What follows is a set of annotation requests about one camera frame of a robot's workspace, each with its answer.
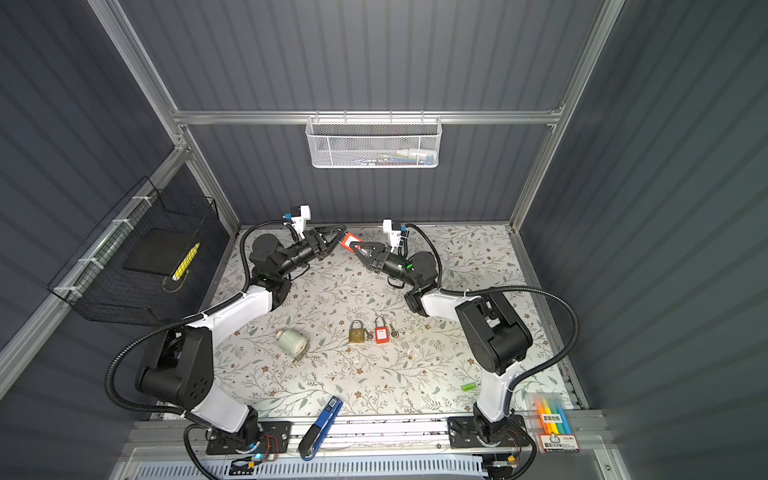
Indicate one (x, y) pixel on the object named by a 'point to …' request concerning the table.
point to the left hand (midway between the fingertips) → (347, 230)
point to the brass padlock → (356, 335)
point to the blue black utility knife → (315, 433)
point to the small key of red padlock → (394, 333)
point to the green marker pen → (469, 386)
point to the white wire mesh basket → (373, 143)
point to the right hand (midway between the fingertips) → (352, 254)
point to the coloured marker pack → (558, 436)
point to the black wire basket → (95, 288)
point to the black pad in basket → (155, 251)
